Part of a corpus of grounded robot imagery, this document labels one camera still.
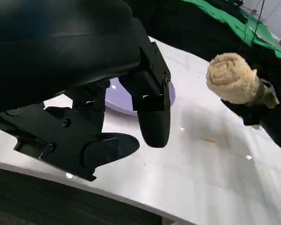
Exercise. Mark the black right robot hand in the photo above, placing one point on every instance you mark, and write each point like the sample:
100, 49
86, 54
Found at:
250, 114

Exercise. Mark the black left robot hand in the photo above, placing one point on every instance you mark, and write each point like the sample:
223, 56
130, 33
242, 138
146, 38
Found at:
61, 47

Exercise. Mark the beige towel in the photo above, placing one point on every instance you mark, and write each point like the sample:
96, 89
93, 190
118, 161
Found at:
227, 79

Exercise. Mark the lilac plate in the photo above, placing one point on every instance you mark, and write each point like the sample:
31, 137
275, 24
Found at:
119, 100

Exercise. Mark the green cloth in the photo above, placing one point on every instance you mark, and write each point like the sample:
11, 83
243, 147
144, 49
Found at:
224, 14

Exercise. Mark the black cloth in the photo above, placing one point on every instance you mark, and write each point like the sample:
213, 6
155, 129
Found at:
189, 30

